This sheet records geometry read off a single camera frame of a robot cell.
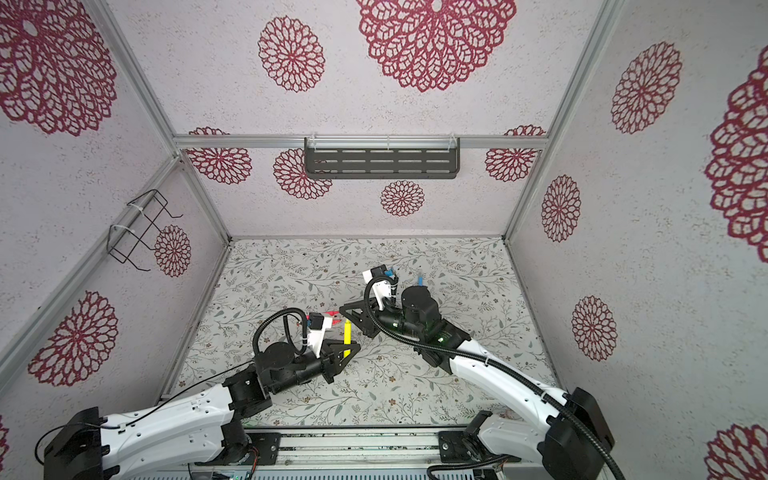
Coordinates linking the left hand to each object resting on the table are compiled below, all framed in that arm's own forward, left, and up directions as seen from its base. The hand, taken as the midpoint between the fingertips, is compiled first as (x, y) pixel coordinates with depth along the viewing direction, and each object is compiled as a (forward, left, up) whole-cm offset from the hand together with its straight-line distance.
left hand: (358, 350), depth 71 cm
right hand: (+6, +3, +11) cm, 12 cm away
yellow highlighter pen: (+1, +2, +6) cm, 6 cm away
